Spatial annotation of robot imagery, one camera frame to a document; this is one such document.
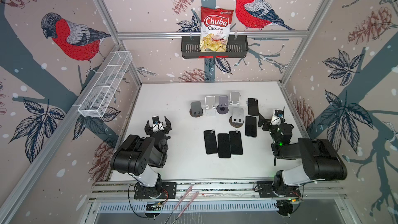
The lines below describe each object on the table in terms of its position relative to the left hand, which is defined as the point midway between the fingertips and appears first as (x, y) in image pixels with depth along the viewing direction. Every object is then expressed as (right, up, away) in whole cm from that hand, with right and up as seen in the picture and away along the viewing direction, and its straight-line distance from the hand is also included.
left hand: (158, 115), depth 87 cm
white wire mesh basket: (-25, +10, -15) cm, 31 cm away
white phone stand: (+30, +8, +10) cm, 33 cm away
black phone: (+61, +3, +20) cm, 64 cm away
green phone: (+56, -8, +7) cm, 57 cm away
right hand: (+64, +1, +4) cm, 65 cm away
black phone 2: (+30, -16, +3) cm, 34 cm away
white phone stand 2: (+47, +11, +13) cm, 50 cm away
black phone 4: (+45, -17, +3) cm, 48 cm away
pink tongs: (+17, -40, -20) cm, 48 cm away
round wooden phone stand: (+46, -3, +5) cm, 47 cm away
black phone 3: (+38, -18, 0) cm, 42 cm away
